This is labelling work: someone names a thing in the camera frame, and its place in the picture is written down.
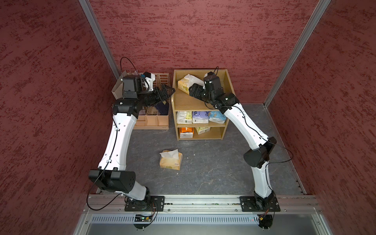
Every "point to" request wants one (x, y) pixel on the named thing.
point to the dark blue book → (162, 109)
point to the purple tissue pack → (200, 117)
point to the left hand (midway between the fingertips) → (168, 96)
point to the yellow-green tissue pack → (184, 117)
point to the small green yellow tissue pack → (201, 130)
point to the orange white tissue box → (186, 132)
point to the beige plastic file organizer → (147, 117)
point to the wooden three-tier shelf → (182, 102)
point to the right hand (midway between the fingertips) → (194, 93)
